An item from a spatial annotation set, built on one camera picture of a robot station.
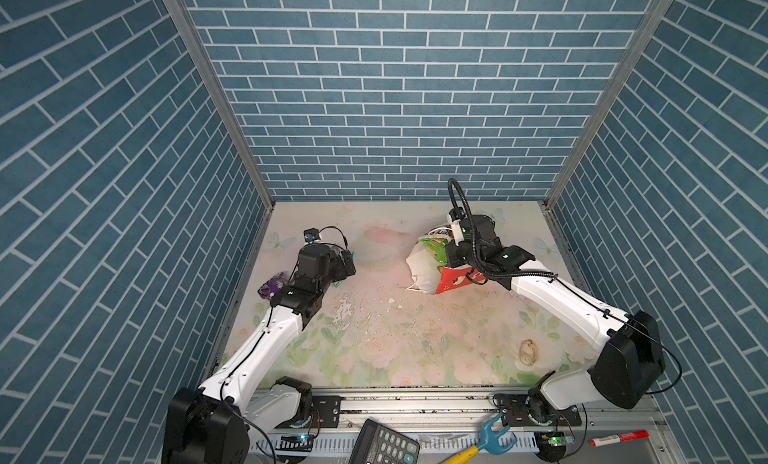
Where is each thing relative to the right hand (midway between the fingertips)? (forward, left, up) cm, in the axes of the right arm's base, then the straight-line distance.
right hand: (446, 240), depth 84 cm
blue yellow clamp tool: (-44, -13, -20) cm, 50 cm away
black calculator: (-47, +14, -18) cm, 52 cm away
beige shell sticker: (-22, -25, -22) cm, 40 cm away
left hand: (-6, +30, -2) cm, 31 cm away
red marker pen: (-41, -43, -21) cm, 62 cm away
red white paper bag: (+1, +4, -20) cm, 20 cm away
